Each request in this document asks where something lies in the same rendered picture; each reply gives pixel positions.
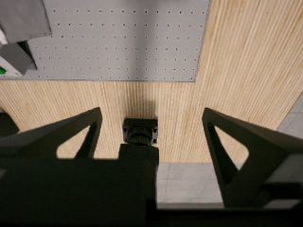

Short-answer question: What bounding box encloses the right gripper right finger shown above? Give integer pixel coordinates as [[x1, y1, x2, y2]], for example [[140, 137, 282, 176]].
[[202, 107, 303, 208]]

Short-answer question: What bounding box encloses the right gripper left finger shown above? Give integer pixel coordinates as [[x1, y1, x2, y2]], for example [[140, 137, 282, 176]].
[[0, 107, 103, 158]]

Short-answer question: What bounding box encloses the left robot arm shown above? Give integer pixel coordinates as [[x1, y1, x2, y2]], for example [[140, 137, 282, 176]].
[[0, 129, 7, 138]]

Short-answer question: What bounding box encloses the grey work mat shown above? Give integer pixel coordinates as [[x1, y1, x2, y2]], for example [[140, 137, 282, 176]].
[[0, 0, 211, 83]]

